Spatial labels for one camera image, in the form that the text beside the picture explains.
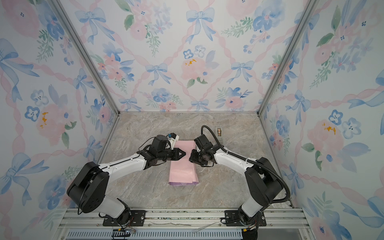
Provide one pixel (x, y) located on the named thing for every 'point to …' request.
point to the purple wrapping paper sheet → (183, 172)
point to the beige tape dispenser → (219, 131)
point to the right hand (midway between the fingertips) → (189, 159)
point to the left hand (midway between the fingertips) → (186, 153)
